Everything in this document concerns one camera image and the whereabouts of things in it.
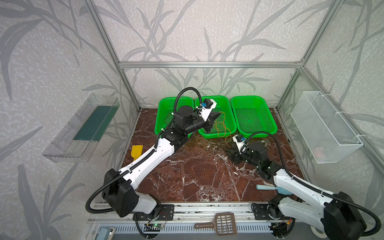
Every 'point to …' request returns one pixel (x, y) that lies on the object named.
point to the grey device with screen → (105, 233)
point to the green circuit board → (152, 227)
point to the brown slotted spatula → (224, 224)
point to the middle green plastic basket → (223, 105)
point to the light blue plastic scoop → (262, 187)
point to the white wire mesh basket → (327, 137)
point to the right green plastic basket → (252, 114)
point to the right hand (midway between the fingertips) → (229, 143)
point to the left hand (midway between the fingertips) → (221, 110)
